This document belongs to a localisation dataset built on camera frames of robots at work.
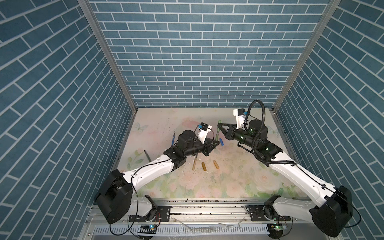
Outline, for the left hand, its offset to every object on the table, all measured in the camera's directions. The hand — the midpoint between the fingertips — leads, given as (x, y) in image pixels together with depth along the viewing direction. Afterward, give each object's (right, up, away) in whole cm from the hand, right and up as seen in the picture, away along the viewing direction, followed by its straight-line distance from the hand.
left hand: (218, 143), depth 73 cm
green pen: (-1, +4, -1) cm, 4 cm away
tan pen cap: (+1, -16, +18) cm, 24 cm away
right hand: (-1, +10, -2) cm, 10 cm away
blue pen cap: (+6, -3, +29) cm, 29 cm away
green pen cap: (0, +11, -2) cm, 11 cm away
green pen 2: (-43, -11, +22) cm, 50 cm away
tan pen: (-13, -14, +18) cm, 26 cm away
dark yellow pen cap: (-7, -17, +17) cm, 25 cm away
